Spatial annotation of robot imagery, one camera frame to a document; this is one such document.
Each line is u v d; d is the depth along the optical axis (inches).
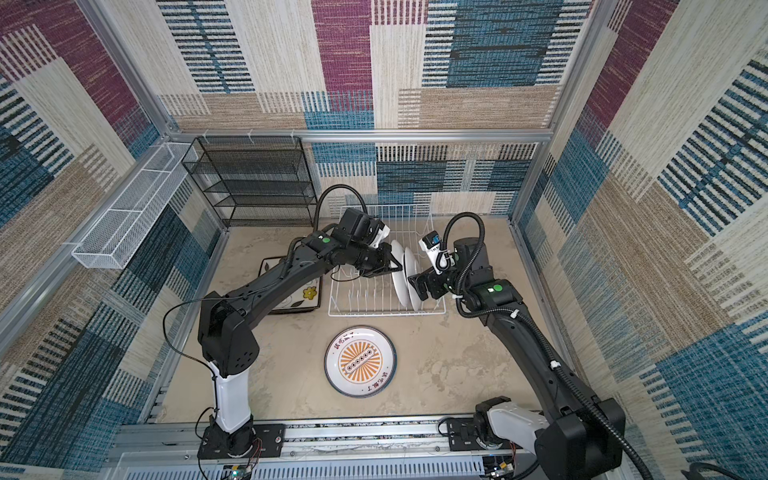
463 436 28.7
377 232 27.6
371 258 28.2
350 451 28.7
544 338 18.2
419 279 26.9
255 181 43.4
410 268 33.9
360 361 33.4
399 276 31.9
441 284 26.6
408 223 45.3
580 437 15.0
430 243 26.1
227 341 18.7
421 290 27.3
